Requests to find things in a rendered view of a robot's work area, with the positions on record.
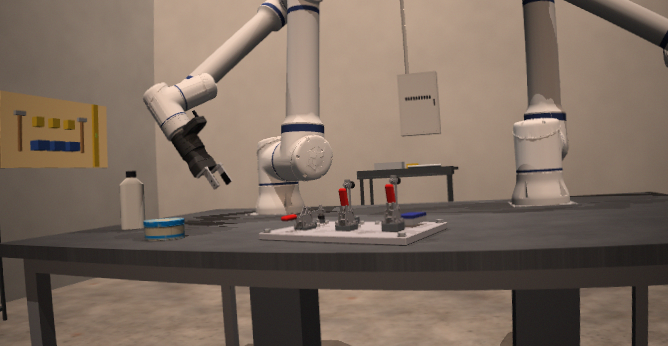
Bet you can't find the white plastic bottle with black cap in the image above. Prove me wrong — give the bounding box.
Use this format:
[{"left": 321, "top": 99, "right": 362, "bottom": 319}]
[{"left": 119, "top": 171, "right": 145, "bottom": 230}]

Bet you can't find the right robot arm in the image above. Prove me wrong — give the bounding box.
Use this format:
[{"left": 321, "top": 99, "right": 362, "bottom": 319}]
[{"left": 143, "top": 0, "right": 332, "bottom": 214}]

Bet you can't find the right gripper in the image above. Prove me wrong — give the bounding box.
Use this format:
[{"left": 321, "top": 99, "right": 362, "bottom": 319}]
[{"left": 162, "top": 110, "right": 232, "bottom": 190}]

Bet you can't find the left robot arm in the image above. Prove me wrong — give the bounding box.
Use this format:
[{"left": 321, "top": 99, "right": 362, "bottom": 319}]
[{"left": 512, "top": 0, "right": 668, "bottom": 206}]

